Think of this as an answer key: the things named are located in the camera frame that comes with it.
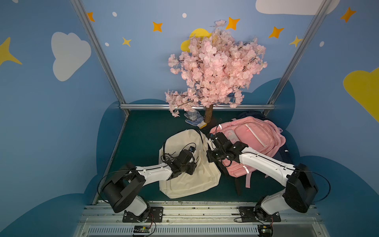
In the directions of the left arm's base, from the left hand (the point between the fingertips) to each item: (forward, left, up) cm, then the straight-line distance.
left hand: (194, 162), depth 90 cm
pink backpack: (+13, -43, +10) cm, 46 cm away
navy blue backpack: (+8, -58, 0) cm, 59 cm away
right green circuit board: (-33, -37, -6) cm, 50 cm away
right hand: (+2, -8, +8) cm, 12 cm away
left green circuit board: (-34, +26, -5) cm, 43 cm away
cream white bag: (-9, -7, +3) cm, 12 cm away
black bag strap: (-12, -26, -2) cm, 28 cm away
